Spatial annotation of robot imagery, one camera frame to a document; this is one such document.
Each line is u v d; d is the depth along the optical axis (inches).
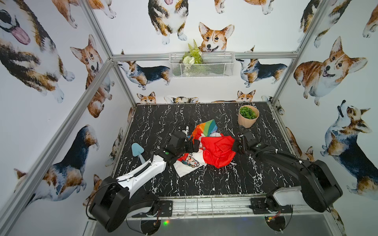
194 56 32.4
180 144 25.0
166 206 29.1
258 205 29.0
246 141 27.1
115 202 15.8
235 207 29.5
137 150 37.1
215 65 36.3
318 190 16.7
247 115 38.5
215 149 35.9
